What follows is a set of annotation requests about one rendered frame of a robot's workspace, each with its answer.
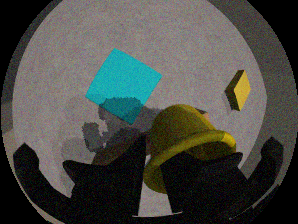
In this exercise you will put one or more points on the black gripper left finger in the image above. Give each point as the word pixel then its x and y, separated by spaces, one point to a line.
pixel 122 176

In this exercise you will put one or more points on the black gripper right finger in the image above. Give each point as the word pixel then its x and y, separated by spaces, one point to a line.
pixel 183 173

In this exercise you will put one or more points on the yellow rectangular block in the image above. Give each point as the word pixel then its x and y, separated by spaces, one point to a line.
pixel 238 89

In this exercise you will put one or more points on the tan flat bar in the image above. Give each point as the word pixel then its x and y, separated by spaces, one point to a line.
pixel 106 156

